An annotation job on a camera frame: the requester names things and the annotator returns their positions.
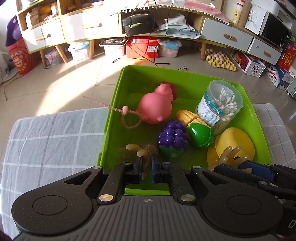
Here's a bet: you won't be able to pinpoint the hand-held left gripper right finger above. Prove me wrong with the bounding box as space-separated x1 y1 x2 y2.
151 154 234 205

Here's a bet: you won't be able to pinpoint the black bag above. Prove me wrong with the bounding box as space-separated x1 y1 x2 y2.
122 11 155 36

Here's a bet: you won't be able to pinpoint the amber rubber hand toy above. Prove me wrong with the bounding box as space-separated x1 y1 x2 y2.
207 146 253 173
117 143 160 180

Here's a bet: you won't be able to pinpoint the grey checked tablecloth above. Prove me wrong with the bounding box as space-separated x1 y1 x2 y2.
0 103 291 240

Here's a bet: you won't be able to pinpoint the white storage box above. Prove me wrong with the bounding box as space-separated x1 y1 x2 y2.
68 42 90 61

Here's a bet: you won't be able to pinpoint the black power cable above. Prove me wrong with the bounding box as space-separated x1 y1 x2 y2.
141 0 176 66

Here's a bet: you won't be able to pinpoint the wide white cabinet drawer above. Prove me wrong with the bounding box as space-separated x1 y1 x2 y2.
62 13 120 42

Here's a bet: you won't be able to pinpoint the purple toy grapes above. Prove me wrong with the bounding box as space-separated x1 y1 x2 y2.
157 119 189 160

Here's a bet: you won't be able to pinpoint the clear cotton swab jar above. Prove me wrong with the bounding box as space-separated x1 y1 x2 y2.
195 80 244 135

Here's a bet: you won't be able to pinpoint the small cardboard box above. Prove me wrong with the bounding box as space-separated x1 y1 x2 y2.
25 11 40 28

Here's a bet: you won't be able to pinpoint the tall printed canister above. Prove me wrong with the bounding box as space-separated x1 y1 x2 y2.
232 0 246 24

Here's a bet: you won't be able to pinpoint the yellow plastic bowl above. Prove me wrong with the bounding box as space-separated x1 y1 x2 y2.
206 127 255 166

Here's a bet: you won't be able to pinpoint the white and red cardboard box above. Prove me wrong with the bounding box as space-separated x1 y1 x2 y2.
231 50 266 76

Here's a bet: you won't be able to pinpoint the yellow egg tray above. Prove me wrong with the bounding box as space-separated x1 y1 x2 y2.
205 48 238 72

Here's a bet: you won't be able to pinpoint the clear storage box pink contents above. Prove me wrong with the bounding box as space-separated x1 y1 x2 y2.
158 39 182 58

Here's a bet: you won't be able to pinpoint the green plastic box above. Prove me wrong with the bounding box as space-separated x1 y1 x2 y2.
97 65 272 195

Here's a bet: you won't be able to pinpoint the pile of papers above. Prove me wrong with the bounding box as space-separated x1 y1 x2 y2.
155 13 201 39

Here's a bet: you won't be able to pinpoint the wide grey cabinet drawer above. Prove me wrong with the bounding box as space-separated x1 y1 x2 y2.
200 17 253 50

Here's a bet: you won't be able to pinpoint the clear storage box with tools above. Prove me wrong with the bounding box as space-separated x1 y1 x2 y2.
99 39 127 56

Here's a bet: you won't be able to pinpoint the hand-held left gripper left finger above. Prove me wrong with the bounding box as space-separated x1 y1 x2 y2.
61 156 144 205

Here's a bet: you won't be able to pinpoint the purple soft toy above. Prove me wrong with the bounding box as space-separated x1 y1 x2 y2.
5 15 24 47

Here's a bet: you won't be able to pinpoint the blue and white carton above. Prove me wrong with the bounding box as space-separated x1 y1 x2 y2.
265 64 292 90

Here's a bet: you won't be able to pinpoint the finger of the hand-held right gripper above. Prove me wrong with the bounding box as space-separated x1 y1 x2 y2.
239 160 296 181
213 163 296 198

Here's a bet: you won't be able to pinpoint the wooden media cabinet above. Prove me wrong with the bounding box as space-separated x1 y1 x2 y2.
16 0 284 66

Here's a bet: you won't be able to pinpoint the small clear storage box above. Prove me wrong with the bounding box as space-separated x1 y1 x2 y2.
45 47 64 65

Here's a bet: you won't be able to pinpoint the lace-trimmed pink cloth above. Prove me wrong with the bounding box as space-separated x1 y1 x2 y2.
109 0 231 25

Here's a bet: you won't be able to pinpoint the toy corn cob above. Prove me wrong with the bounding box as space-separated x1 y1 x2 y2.
176 110 214 150

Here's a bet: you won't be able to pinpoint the red storage box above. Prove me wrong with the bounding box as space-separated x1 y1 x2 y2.
125 37 160 59

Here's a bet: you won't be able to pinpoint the red paper bag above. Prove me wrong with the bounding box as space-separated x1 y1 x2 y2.
7 38 39 76

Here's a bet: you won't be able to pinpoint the small grey cabinet drawer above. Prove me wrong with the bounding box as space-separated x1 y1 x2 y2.
247 37 284 65

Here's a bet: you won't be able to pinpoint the black microwave oven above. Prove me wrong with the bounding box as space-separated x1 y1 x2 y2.
258 11 293 50

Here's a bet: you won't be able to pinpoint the red gift box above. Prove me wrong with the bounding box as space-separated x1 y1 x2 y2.
277 43 296 70

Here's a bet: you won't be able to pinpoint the pink pig toy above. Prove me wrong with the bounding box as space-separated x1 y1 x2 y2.
83 81 177 128

